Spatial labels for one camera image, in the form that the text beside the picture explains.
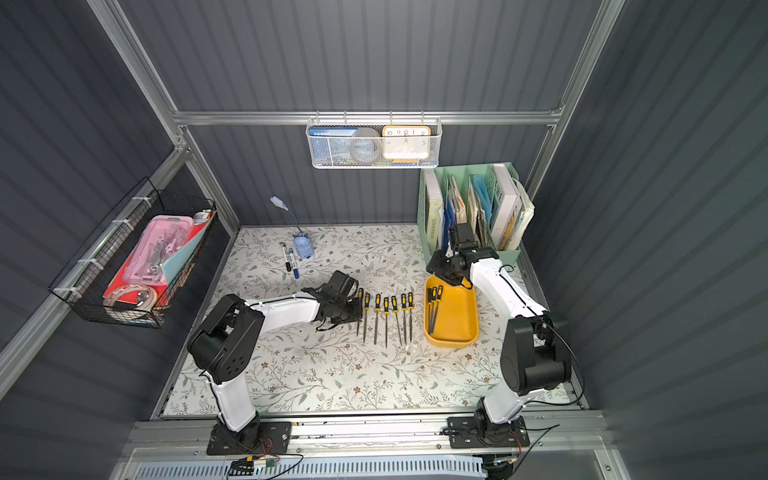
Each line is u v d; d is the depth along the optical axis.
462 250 0.69
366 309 0.96
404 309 0.96
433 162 0.91
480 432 0.67
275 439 0.73
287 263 1.08
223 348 0.50
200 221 0.79
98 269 0.64
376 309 0.96
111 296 0.65
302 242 1.06
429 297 0.98
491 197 1.02
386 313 0.96
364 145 0.91
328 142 0.84
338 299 0.77
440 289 0.99
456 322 0.94
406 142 0.89
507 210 0.97
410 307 0.97
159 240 0.74
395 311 0.96
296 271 1.06
